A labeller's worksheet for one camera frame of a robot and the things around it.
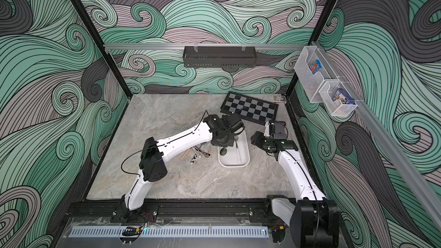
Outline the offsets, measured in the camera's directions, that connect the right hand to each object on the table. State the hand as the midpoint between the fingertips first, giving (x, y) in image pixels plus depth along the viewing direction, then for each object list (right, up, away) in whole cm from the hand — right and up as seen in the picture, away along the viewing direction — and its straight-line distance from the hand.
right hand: (257, 140), depth 84 cm
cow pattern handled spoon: (-33, -12, +3) cm, 36 cm away
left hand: (-15, 0, -2) cm, 15 cm away
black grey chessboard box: (+2, +16, +25) cm, 30 cm away
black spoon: (-18, -5, -5) cm, 19 cm away
